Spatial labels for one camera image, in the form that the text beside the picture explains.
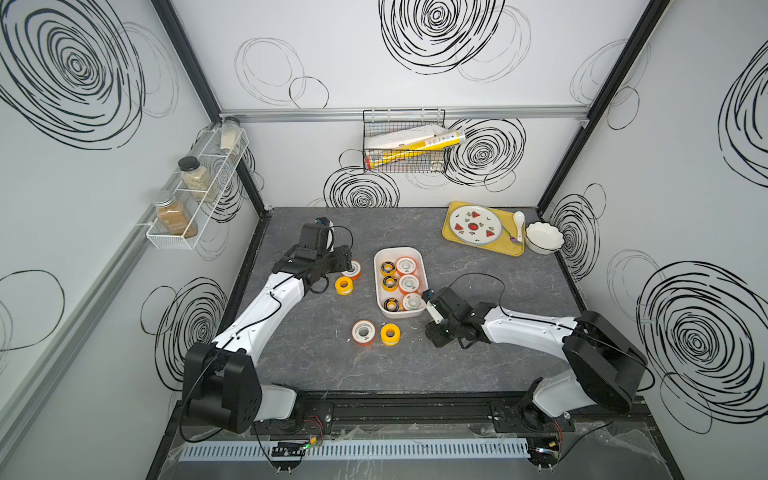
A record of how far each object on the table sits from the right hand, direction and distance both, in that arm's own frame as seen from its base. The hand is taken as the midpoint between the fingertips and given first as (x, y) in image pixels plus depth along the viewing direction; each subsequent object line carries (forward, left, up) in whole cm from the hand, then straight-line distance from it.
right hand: (431, 332), depth 87 cm
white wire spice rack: (+42, +67, +28) cm, 84 cm away
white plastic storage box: (+26, +12, +3) cm, 29 cm away
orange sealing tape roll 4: (+19, +25, +2) cm, 31 cm away
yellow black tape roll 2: (+16, +13, +1) cm, 20 cm away
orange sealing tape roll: (+23, +8, 0) cm, 25 cm away
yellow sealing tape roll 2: (-1, +12, 0) cm, 12 cm away
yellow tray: (+40, -8, 0) cm, 41 cm away
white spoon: (+47, -37, 0) cm, 60 cm away
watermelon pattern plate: (+43, -19, 0) cm, 47 cm away
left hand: (+16, +27, +17) cm, 35 cm away
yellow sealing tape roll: (+14, +28, +1) cm, 31 cm away
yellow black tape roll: (+21, +14, +1) cm, 25 cm away
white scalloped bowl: (+36, -43, +1) cm, 56 cm away
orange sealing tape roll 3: (+10, +5, 0) cm, 11 cm away
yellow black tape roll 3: (+9, +12, 0) cm, 15 cm away
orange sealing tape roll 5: (-1, +20, 0) cm, 20 cm away
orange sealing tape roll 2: (+15, +7, +1) cm, 17 cm away
